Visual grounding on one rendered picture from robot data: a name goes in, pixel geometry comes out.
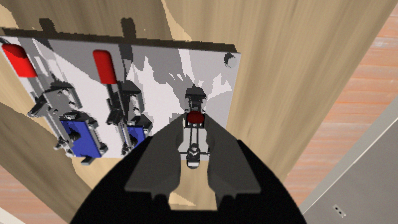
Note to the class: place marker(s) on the grey metal fixture plate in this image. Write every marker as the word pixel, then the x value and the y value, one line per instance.
pixel 163 74

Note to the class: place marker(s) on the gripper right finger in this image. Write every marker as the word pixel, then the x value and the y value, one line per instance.
pixel 234 169

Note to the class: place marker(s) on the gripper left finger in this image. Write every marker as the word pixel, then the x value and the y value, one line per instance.
pixel 152 167

